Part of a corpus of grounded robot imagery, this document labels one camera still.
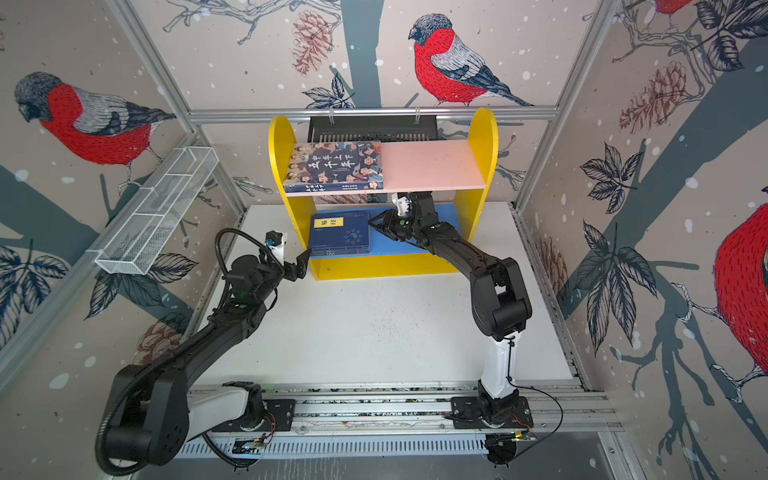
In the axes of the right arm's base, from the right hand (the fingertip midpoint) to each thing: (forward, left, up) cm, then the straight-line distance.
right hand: (371, 227), depth 88 cm
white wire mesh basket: (-3, +56, +12) cm, 58 cm away
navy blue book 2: (-7, +9, -4) cm, 12 cm away
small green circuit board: (-53, +27, -21) cm, 63 cm away
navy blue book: (0, +7, -1) cm, 7 cm away
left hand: (-9, +20, +3) cm, 23 cm away
